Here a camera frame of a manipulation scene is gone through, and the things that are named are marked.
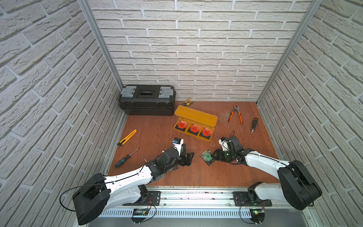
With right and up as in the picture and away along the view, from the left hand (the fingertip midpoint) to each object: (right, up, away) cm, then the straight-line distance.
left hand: (190, 151), depth 80 cm
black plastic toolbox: (-34, +32, +18) cm, 50 cm away
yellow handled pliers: (-3, +30, +38) cm, 48 cm away
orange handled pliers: (+40, +27, +36) cm, 60 cm away
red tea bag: (+4, +11, +21) cm, 24 cm away
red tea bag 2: (+13, +8, +20) cm, 25 cm away
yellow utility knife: (-44, +5, +17) cm, 48 cm away
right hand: (+17, -6, +8) cm, 19 cm away
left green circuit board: (-26, -30, -7) cm, 41 cm away
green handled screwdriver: (-43, -9, +3) cm, 44 cm away
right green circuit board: (+35, -30, -9) cm, 47 cm away
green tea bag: (+11, -6, +10) cm, 16 cm away
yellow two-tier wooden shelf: (+4, +16, +13) cm, 21 cm away
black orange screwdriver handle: (+50, +15, +24) cm, 58 cm away
